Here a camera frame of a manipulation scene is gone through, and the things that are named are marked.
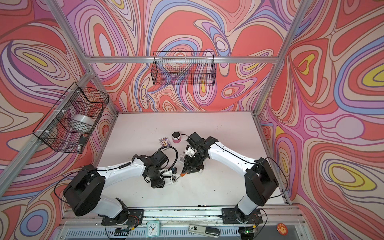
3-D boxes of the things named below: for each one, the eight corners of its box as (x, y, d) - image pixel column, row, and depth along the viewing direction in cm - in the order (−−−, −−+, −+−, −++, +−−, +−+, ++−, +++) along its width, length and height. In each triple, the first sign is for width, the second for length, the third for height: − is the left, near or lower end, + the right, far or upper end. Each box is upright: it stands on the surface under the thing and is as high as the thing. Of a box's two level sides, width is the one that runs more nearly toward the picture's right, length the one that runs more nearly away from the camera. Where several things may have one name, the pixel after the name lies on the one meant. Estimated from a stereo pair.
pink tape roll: (172, 142, 104) (171, 138, 99) (173, 136, 107) (172, 131, 103) (180, 142, 104) (179, 138, 99) (181, 136, 107) (180, 131, 103)
